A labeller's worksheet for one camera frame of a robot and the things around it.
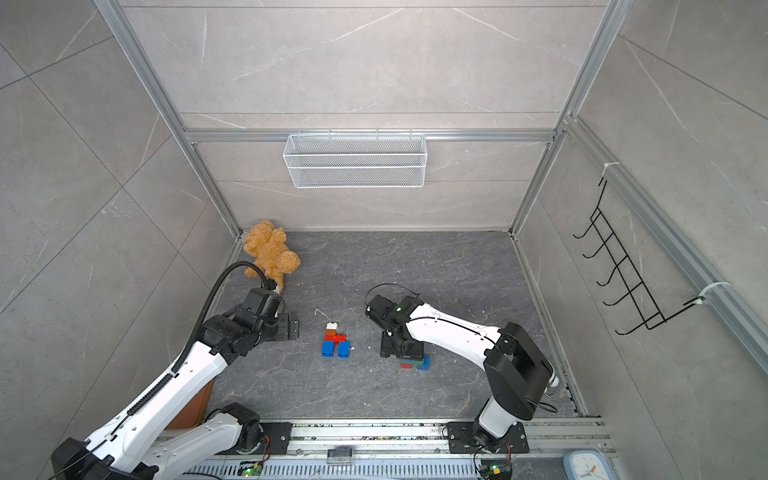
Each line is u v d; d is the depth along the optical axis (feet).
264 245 3.41
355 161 3.30
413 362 2.77
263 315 1.94
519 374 1.42
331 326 2.98
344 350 2.93
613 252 2.34
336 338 2.90
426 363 2.69
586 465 2.23
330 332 2.97
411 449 2.39
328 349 2.89
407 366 2.79
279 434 2.40
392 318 1.95
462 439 2.41
